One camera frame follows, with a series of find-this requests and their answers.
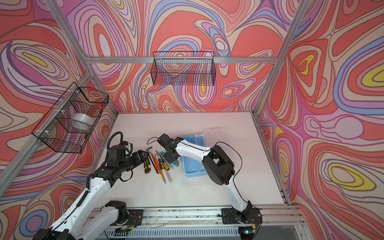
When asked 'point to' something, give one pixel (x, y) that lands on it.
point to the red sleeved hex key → (154, 162)
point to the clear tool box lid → (211, 131)
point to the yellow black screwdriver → (160, 163)
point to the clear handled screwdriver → (168, 176)
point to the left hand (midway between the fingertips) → (146, 154)
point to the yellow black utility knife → (147, 165)
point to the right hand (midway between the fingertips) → (174, 158)
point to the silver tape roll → (81, 121)
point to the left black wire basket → (69, 124)
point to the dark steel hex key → (151, 160)
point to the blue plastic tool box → (191, 167)
